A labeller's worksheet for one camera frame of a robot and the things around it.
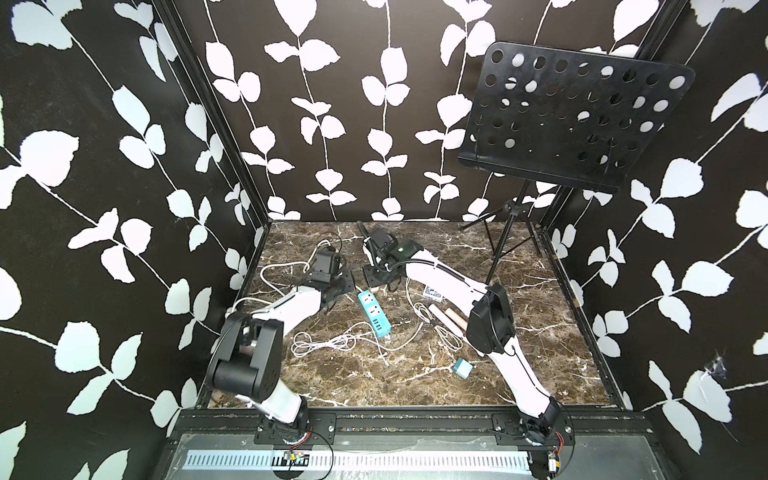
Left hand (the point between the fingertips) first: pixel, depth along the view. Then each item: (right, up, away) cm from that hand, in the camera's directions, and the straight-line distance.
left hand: (352, 274), depth 94 cm
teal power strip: (+9, -15, -4) cm, 18 cm away
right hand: (+5, -1, -3) cm, 6 cm away
